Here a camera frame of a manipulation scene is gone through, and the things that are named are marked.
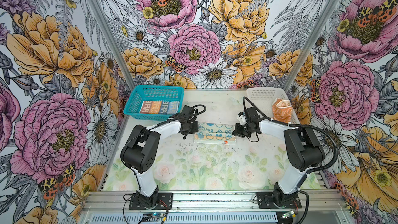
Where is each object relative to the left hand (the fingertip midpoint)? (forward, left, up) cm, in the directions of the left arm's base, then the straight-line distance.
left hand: (195, 133), depth 95 cm
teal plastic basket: (+29, +42, +2) cm, 51 cm away
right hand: (-3, -23, 0) cm, 23 cm away
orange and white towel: (+12, -55, +7) cm, 56 cm away
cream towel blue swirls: (-1, -12, 0) cm, 12 cm away
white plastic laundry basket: (0, -27, +27) cm, 38 cm away
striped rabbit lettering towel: (+21, +25, -1) cm, 32 cm away
